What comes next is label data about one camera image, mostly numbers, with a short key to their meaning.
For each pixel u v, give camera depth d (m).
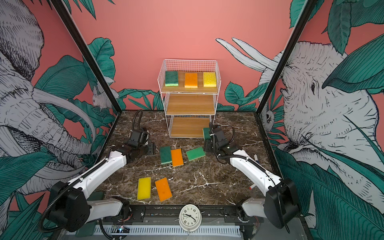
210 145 0.75
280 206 0.43
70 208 0.40
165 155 0.95
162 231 0.70
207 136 0.84
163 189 0.82
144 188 0.82
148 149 0.76
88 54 0.87
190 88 0.75
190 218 0.70
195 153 0.94
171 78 0.77
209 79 0.76
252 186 0.83
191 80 0.78
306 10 0.70
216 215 0.75
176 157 0.95
